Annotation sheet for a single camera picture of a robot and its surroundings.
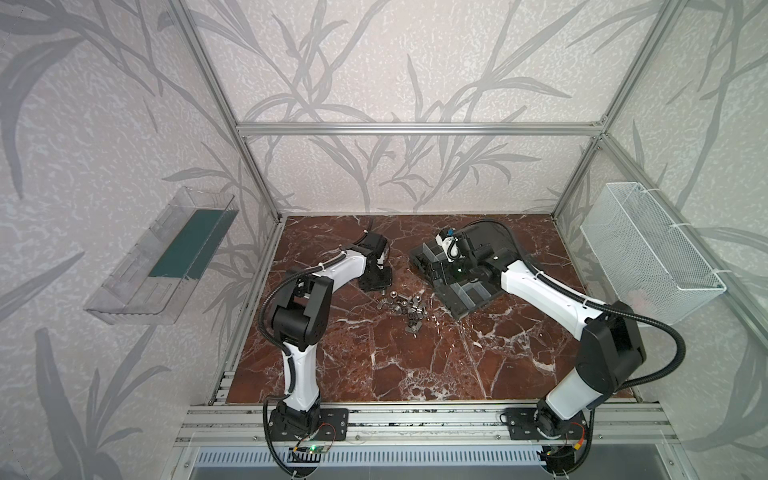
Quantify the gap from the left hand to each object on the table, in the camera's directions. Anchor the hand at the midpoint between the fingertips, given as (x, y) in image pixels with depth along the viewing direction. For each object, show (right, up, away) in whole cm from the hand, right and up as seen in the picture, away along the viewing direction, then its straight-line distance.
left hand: (391, 276), depth 98 cm
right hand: (+14, +6, -11) cm, 19 cm away
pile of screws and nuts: (+6, -9, -4) cm, 11 cm away
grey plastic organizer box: (+22, -6, -1) cm, 23 cm away
